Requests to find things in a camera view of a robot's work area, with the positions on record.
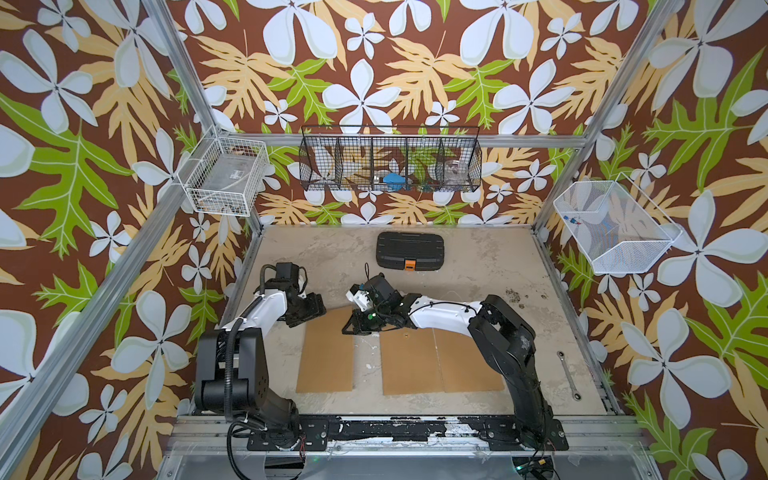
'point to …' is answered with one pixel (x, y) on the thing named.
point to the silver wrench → (576, 396)
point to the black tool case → (410, 251)
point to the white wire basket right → (618, 232)
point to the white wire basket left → (224, 176)
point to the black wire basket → (390, 158)
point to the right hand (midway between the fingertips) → (341, 330)
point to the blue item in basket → (395, 181)
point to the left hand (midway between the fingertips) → (317, 308)
